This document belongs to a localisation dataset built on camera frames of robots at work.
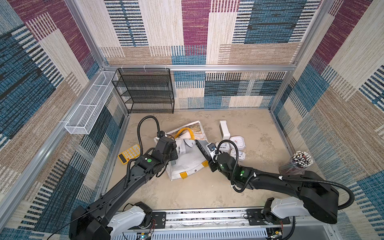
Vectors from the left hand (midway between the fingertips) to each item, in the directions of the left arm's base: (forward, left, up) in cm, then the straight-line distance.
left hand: (174, 149), depth 80 cm
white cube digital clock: (+21, -31, -11) cm, 39 cm away
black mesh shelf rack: (+47, +23, +3) cm, 53 cm away
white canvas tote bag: (+2, -8, -15) cm, 18 cm away
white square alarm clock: (+13, -40, -14) cm, 44 cm away
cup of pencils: (-8, -62, +1) cm, 63 cm away
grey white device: (+1, -15, +1) cm, 15 cm away
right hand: (0, -20, -5) cm, 21 cm away
